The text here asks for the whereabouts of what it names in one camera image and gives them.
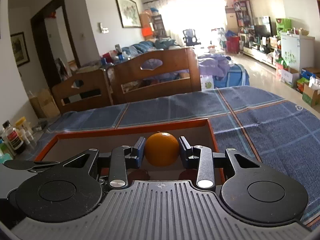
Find white cabinet green print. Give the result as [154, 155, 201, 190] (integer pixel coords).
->
[280, 31, 316, 72]

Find white standing air conditioner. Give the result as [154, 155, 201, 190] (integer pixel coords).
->
[225, 6, 237, 31]

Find blue fabric bag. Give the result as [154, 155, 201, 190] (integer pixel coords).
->
[214, 64, 250, 89]

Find blue patterned tablecloth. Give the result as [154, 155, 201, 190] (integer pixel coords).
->
[37, 85, 320, 230]

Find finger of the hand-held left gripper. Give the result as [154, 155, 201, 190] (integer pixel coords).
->
[4, 159, 62, 173]

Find blue office chair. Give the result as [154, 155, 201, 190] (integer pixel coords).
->
[182, 29, 202, 47]

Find wooden chair narrow cutout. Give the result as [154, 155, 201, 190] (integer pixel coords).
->
[51, 69, 113, 114]

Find black television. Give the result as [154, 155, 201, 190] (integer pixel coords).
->
[254, 16, 272, 39]

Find framed landscape painting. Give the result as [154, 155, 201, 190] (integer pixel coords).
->
[114, 0, 143, 29]

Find purple bedding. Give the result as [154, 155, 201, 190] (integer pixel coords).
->
[197, 54, 232, 78]

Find white green paper bag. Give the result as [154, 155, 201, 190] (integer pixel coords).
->
[201, 75, 215, 91]

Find red tomato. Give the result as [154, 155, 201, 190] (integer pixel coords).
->
[179, 169, 198, 180]
[129, 169, 150, 181]

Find yellow lid can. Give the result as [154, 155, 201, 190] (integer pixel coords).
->
[15, 116, 28, 131]

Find tall cluttered bookshelf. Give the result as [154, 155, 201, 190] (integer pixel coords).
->
[233, 0, 253, 34]

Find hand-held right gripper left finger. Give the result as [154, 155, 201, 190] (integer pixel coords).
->
[64, 137, 145, 189]

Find green box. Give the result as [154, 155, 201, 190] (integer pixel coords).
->
[276, 18, 293, 32]

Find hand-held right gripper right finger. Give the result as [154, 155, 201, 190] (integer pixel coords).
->
[179, 136, 260, 190]

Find brown cardboard box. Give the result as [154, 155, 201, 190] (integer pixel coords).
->
[29, 88, 61, 119]

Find open cardboard box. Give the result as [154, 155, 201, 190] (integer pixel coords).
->
[301, 82, 320, 107]

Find wooden chair fan cutout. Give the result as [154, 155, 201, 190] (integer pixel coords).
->
[110, 47, 202, 104]

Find orange cardboard box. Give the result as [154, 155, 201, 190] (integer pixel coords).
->
[34, 118, 225, 188]

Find red basket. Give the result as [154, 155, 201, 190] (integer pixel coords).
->
[226, 35, 241, 54]

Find dark framed picture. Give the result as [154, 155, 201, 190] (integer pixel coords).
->
[10, 32, 30, 68]

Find dark glass bottle black cap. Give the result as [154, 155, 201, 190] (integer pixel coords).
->
[1, 121, 26, 154]

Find orange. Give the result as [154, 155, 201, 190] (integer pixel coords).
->
[145, 132, 180, 167]

